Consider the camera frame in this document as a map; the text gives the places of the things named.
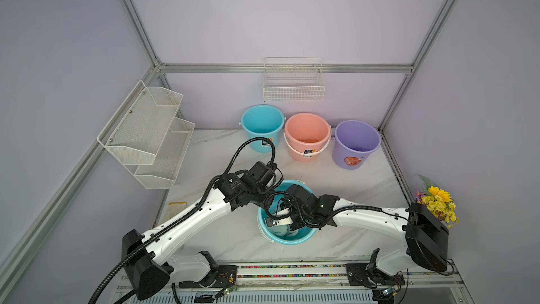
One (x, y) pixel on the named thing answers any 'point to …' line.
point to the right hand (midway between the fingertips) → (281, 213)
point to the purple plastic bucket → (354, 141)
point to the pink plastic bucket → (306, 135)
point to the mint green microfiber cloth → (284, 230)
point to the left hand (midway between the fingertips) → (265, 198)
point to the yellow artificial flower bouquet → (437, 201)
